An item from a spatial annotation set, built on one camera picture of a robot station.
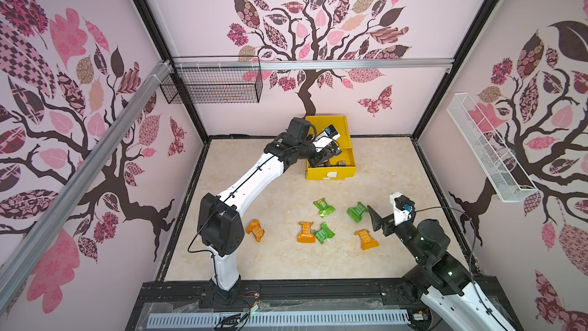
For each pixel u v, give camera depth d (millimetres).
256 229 873
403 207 588
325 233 857
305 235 855
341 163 897
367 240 848
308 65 935
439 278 525
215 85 1422
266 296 743
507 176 660
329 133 679
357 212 921
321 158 700
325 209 924
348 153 918
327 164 882
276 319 697
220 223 458
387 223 632
